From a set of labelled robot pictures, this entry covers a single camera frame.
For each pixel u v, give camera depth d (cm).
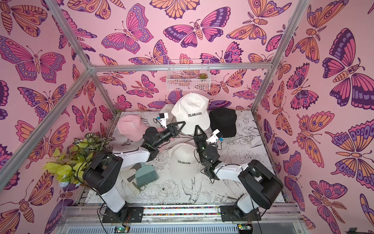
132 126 103
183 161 86
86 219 73
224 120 104
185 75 97
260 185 44
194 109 75
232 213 74
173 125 74
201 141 71
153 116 116
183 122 78
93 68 92
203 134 73
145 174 86
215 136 73
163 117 77
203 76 92
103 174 47
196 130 76
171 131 73
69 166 64
